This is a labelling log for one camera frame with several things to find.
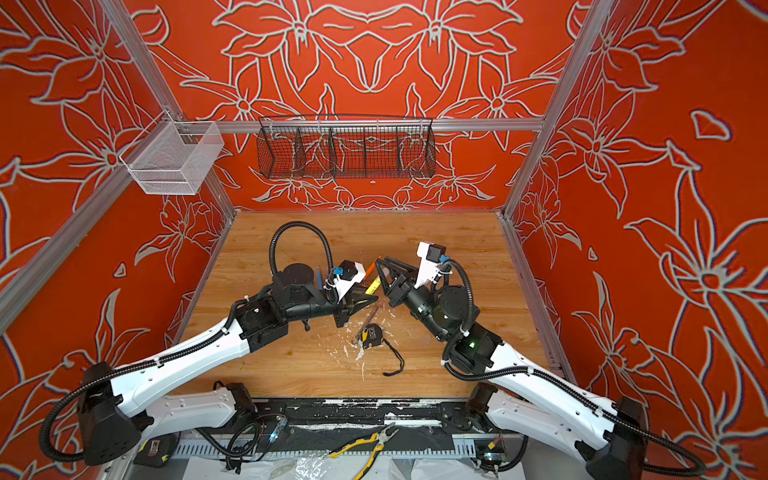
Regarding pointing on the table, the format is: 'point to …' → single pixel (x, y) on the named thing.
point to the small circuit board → (489, 456)
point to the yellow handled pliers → (379, 438)
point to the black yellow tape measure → (156, 451)
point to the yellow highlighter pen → (374, 286)
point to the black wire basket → (346, 146)
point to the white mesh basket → (173, 157)
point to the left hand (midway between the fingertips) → (374, 291)
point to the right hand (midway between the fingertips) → (374, 263)
